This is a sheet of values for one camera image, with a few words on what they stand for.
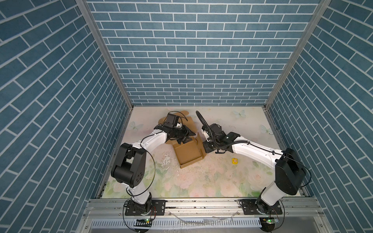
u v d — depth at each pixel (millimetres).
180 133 792
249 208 735
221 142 627
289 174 449
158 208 734
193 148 937
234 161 889
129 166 463
